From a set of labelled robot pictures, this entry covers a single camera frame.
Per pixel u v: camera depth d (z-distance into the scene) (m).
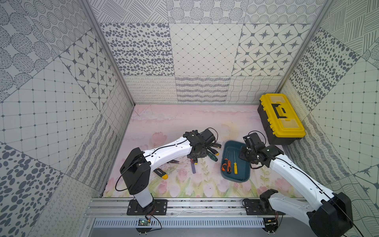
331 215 0.38
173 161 0.90
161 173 0.84
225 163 0.88
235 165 0.88
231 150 0.93
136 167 0.45
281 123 0.88
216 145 0.96
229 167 0.86
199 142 0.58
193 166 0.88
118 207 0.76
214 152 0.93
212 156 0.90
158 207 0.74
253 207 0.73
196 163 0.88
